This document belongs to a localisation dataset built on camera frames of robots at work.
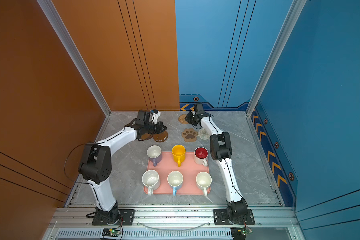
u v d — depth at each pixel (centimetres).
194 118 96
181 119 116
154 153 93
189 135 105
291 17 73
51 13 71
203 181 84
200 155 92
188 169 87
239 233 70
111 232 71
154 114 85
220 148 70
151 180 84
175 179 84
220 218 72
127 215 74
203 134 106
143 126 75
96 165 50
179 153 95
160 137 102
